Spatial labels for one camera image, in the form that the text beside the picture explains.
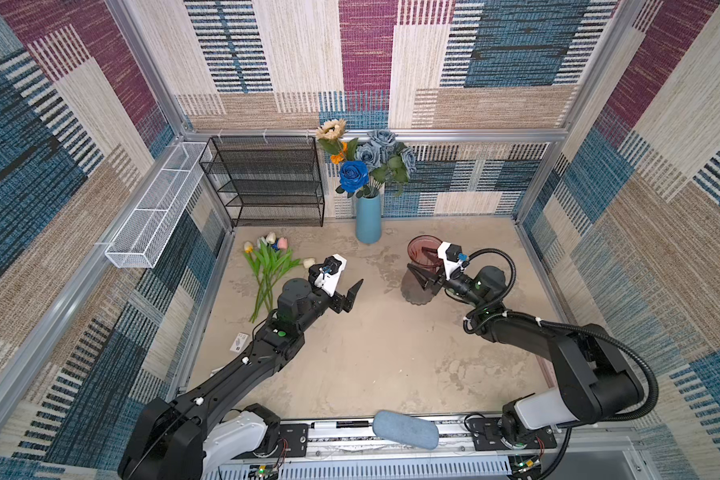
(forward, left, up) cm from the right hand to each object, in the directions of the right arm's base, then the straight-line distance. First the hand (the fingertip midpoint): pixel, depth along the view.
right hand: (418, 256), depth 80 cm
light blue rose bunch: (+29, +7, +10) cm, 31 cm away
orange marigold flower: (+31, +22, +9) cm, 39 cm away
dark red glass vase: (0, -1, +2) cm, 2 cm away
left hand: (-4, +19, +1) cm, 19 cm away
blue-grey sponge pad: (-37, +6, -20) cm, 42 cm away
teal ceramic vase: (+26, +12, -11) cm, 31 cm away
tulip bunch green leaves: (+13, +47, -21) cm, 53 cm away
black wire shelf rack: (+41, +49, -6) cm, 64 cm away
